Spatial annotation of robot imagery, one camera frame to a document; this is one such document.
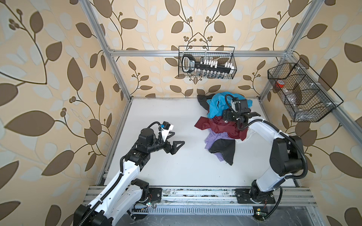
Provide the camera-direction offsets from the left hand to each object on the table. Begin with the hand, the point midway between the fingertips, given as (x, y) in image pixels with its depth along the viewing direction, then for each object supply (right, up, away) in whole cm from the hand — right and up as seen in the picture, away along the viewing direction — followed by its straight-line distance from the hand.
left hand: (179, 137), depth 73 cm
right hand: (+33, +11, +20) cm, 40 cm away
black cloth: (+31, -10, +18) cm, 37 cm away
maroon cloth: (+25, +5, +19) cm, 32 cm away
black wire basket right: (+67, +19, +1) cm, 70 cm away
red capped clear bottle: (+63, +31, +14) cm, 72 cm away
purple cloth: (+21, -3, +20) cm, 29 cm away
